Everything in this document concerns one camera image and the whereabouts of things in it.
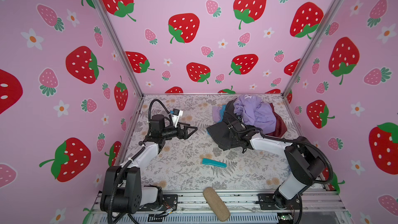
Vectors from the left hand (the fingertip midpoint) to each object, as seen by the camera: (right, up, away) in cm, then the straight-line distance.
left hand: (192, 127), depth 81 cm
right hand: (+28, -4, +13) cm, 31 cm away
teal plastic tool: (+8, -21, +8) cm, 23 cm away
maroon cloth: (+56, -2, +18) cm, 59 cm away
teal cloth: (+19, +8, +31) cm, 37 cm away
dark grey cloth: (+16, -4, +9) cm, 19 cm away
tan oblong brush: (+12, -34, -10) cm, 38 cm away
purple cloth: (+37, +7, +10) cm, 39 cm away
